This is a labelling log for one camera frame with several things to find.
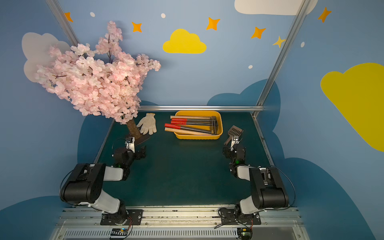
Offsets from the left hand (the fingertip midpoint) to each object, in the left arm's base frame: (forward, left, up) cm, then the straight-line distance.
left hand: (137, 144), depth 94 cm
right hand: (+2, -63, 0) cm, 63 cm away
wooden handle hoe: (+28, -34, -3) cm, 44 cm away
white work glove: (+23, 0, -8) cm, 24 cm away
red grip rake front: (+15, -50, -5) cm, 53 cm away
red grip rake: (+20, -38, -2) cm, 43 cm away
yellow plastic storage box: (+9, -33, -2) cm, 35 cm away
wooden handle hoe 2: (+12, -33, -1) cm, 35 cm away
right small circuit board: (-44, -62, -9) cm, 77 cm away
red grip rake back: (+27, -51, -4) cm, 58 cm away
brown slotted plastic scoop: (+18, -66, -8) cm, 69 cm away
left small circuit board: (-46, 0, -10) cm, 47 cm away
